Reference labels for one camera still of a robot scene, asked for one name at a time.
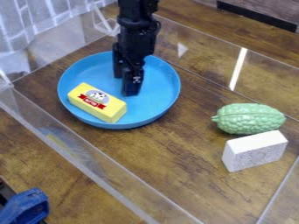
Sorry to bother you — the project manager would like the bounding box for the yellow butter brick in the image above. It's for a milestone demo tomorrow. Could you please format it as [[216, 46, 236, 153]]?
[[68, 82, 126, 123]]

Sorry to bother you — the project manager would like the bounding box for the clear acrylic enclosure wall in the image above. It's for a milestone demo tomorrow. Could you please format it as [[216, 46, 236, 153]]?
[[0, 0, 299, 224]]

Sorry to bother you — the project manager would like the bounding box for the white foam brick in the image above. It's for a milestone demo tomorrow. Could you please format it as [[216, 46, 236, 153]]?
[[221, 130, 288, 172]]

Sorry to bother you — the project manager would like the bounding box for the white checkered cloth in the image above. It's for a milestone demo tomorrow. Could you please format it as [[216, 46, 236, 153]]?
[[0, 0, 116, 55]]

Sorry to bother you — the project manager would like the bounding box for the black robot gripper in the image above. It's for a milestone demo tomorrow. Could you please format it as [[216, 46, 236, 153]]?
[[112, 0, 161, 96]]

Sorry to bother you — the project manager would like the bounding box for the green bitter gourd toy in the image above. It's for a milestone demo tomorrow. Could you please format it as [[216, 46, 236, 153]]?
[[210, 103, 285, 135]]

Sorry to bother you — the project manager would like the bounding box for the blue round tray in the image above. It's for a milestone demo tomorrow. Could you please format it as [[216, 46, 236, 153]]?
[[57, 51, 181, 130]]

